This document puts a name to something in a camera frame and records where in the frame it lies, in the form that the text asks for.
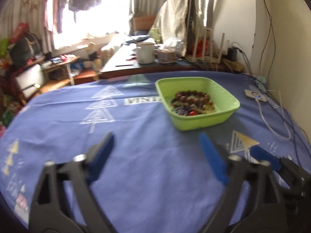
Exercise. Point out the cloth covered monitor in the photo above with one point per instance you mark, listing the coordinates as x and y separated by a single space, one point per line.
179 19

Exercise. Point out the green plastic basket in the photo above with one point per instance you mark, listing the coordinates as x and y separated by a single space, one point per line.
195 102

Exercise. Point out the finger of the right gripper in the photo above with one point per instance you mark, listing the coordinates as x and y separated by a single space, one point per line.
260 154

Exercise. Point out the cardboard box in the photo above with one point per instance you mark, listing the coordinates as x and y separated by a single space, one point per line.
143 22

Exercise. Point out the blue patterned tablecloth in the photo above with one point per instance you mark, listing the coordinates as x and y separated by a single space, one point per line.
157 178

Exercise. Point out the plastic wrapped package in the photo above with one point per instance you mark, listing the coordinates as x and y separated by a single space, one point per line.
170 51

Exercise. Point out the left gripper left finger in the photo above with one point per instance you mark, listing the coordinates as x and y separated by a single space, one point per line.
50 210

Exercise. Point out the dark wooden desk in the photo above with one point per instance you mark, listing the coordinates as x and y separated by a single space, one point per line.
122 64

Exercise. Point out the white charging hub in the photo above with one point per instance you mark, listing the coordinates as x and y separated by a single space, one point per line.
255 95

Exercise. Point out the dark duffel bag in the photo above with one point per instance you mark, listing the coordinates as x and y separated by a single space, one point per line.
24 49

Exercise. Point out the red bag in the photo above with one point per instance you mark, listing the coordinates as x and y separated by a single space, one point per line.
19 32

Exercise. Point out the green bag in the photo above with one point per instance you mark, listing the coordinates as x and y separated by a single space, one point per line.
3 46

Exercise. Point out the white cushioned chair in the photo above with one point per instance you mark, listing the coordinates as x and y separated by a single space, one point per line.
30 81

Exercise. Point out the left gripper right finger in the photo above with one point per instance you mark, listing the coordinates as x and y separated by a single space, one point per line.
265 207

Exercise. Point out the white wooden rack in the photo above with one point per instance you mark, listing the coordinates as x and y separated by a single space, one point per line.
209 54

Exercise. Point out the low wooden table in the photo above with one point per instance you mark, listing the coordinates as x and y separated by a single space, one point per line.
63 65

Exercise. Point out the black power adapter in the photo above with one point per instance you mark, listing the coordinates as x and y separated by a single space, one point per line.
232 54

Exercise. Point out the grey curtain left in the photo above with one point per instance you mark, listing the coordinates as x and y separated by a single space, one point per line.
34 13

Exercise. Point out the white enamel mug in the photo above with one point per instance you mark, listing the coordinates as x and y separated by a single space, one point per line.
145 53

